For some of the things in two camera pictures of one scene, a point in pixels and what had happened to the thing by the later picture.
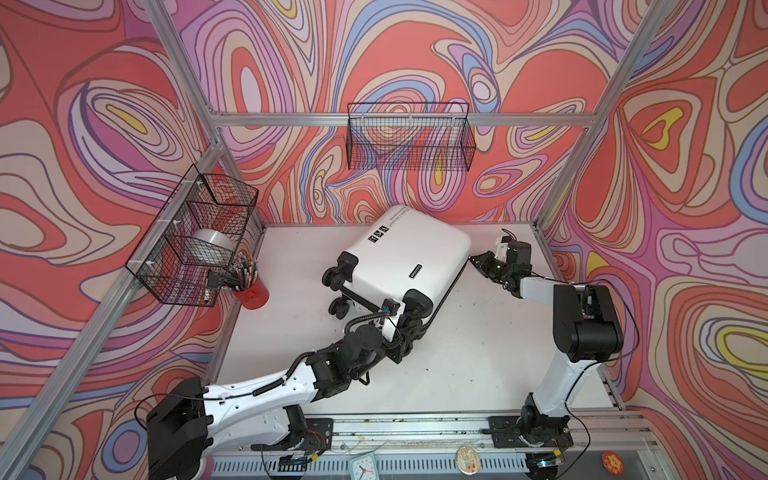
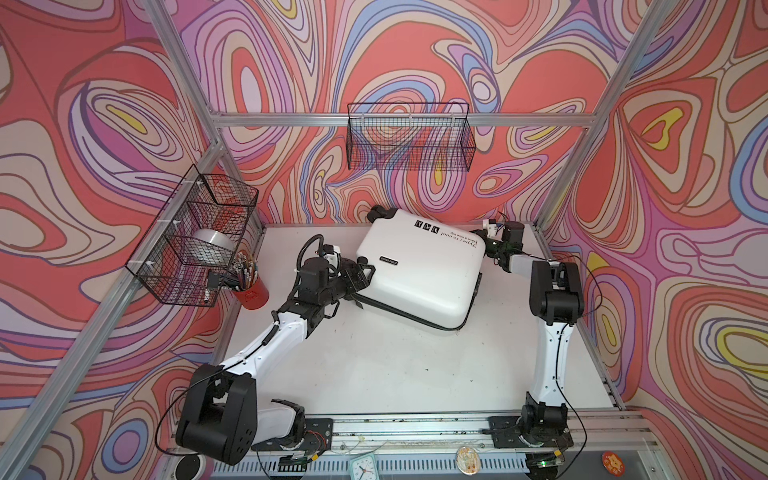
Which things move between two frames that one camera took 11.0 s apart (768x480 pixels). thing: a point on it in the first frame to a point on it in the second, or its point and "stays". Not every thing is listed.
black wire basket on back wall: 409,136 stays
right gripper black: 482,263 to 479,232
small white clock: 363,467 stays
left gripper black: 399,347 to 351,289
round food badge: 468,460 stays
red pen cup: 252,291 stays
